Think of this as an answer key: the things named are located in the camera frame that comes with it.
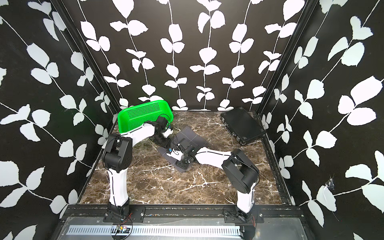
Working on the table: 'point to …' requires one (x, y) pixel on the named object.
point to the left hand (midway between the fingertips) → (167, 142)
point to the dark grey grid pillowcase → (186, 136)
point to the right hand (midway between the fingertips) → (177, 158)
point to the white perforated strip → (107, 230)
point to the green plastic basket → (132, 118)
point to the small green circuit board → (121, 229)
